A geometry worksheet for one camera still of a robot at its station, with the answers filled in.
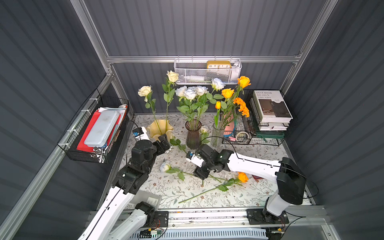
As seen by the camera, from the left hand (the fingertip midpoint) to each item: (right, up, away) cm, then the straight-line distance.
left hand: (158, 137), depth 68 cm
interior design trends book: (+64, +18, +23) cm, 71 cm away
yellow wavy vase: (-5, +5, +22) cm, 23 cm away
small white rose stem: (+24, -2, +34) cm, 41 cm away
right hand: (+19, -17, +14) cm, 29 cm away
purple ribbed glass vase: (+16, -2, +33) cm, 37 cm away
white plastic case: (-27, +4, +2) cm, 28 cm away
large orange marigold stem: (+42, +14, +10) cm, 45 cm away
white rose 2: (0, -18, +18) cm, 26 cm away
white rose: (+21, +16, +16) cm, 31 cm away
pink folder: (+42, +3, +41) cm, 59 cm away
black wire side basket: (-35, -2, -8) cm, 36 cm away
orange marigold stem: (+40, +19, +10) cm, 45 cm away
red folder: (-34, -4, -2) cm, 34 cm away
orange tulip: (+30, +17, +15) cm, 38 cm away
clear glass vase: (+33, 0, +34) cm, 47 cm away
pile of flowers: (+5, -5, +33) cm, 33 cm away
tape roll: (+51, -2, +37) cm, 63 cm away
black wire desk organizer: (+52, +8, +47) cm, 71 cm away
